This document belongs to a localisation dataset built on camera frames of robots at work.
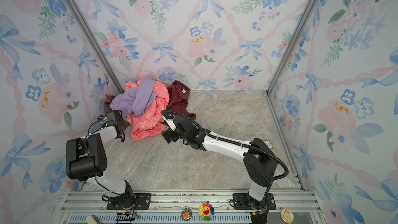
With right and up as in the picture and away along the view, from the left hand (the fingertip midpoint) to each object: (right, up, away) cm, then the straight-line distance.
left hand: (119, 124), depth 95 cm
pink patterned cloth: (+20, +1, -2) cm, 20 cm away
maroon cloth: (+34, +18, +15) cm, 41 cm away
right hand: (+33, +2, -15) cm, 36 cm away
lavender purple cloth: (+10, +14, -2) cm, 18 cm away
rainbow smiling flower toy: (+53, -37, -25) cm, 69 cm away
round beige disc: (+89, -39, -25) cm, 100 cm away
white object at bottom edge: (+2, -38, -28) cm, 48 cm away
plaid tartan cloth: (-10, +14, +5) cm, 18 cm away
